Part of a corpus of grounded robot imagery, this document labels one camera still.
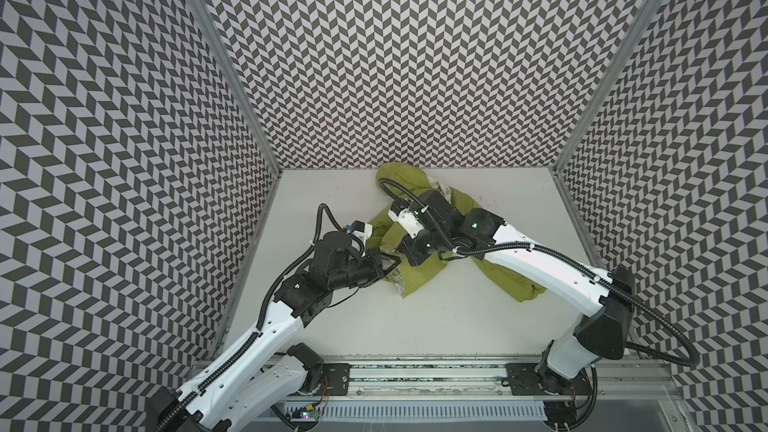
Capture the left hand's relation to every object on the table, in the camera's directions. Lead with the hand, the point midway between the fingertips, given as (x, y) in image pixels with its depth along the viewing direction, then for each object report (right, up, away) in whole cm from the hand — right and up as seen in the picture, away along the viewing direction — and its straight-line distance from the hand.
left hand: (401, 261), depth 69 cm
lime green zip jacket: (-3, +4, +10) cm, 12 cm away
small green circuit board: (-21, -35, -2) cm, 41 cm away
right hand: (0, +4, +5) cm, 6 cm away
